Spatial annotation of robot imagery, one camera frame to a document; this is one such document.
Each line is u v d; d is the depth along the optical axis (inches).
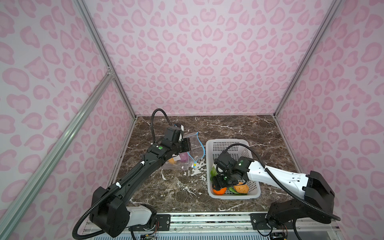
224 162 24.4
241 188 31.0
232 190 32.0
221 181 27.3
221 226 28.4
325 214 14.7
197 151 39.4
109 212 15.3
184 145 27.8
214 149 38.4
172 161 35.5
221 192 30.8
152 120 23.5
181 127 29.5
